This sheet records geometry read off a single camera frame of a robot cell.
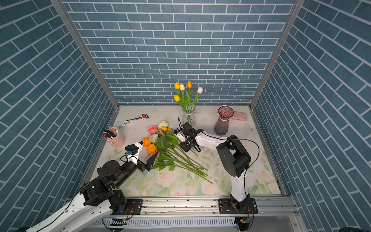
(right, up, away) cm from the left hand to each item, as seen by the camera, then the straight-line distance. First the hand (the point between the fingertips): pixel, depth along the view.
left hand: (153, 148), depth 67 cm
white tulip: (+12, +35, +25) cm, 45 cm away
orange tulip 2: (+4, +1, +31) cm, 31 cm away
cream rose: (-3, +10, +37) cm, 39 cm away
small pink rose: (-4, +4, +33) cm, 34 cm away
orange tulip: (+16, +36, +24) cm, 46 cm away
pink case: (+56, +16, +46) cm, 74 cm away
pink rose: (-10, +7, +31) cm, 34 cm away
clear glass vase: (+16, +16, +34) cm, 41 cm away
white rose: (-8, +2, +26) cm, 27 cm away
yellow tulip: (+9, +35, +24) cm, 43 cm away
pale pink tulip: (+23, +32, +25) cm, 47 cm away
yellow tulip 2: (+9, +26, +18) cm, 33 cm away
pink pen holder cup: (-29, 0, +24) cm, 38 cm away
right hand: (+13, -4, +28) cm, 31 cm away
